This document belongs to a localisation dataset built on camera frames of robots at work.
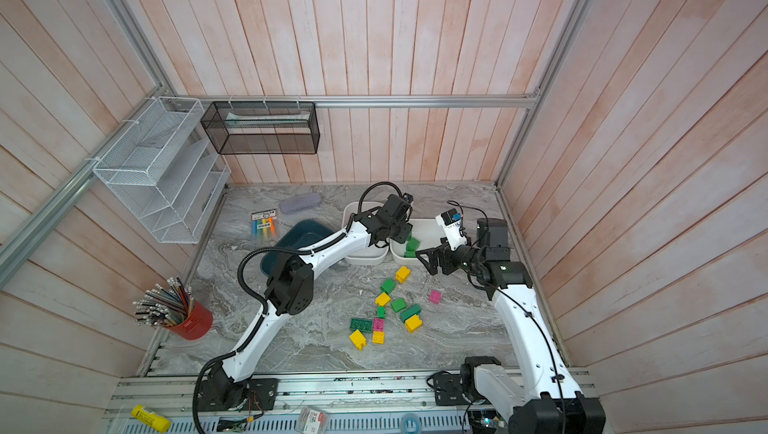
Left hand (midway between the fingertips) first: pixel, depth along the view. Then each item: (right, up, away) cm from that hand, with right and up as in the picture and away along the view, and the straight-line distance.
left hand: (402, 229), depth 97 cm
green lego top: (+4, -5, +2) cm, 7 cm away
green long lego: (+1, -23, -13) cm, 27 cm away
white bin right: (+9, -2, +5) cm, 11 cm away
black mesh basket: (-48, +36, +5) cm, 60 cm away
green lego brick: (+3, -8, +1) cm, 9 cm away
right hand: (+7, -3, -20) cm, 21 cm away
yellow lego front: (-13, -29, -17) cm, 36 cm away
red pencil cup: (-63, -19, -19) cm, 69 cm away
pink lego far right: (+9, -20, -8) cm, 24 cm away
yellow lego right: (+2, -26, -14) cm, 30 cm away
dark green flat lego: (-13, -26, -14) cm, 32 cm away
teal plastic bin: (-36, -3, +4) cm, 36 cm away
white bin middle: (-8, -7, -3) cm, 11 cm away
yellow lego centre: (-6, -21, -8) cm, 23 cm away
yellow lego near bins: (0, -14, -5) cm, 15 cm away
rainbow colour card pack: (-50, +1, +10) cm, 51 cm away
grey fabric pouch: (-38, +9, +14) cm, 41 cm away
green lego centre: (-2, -22, -9) cm, 24 cm away
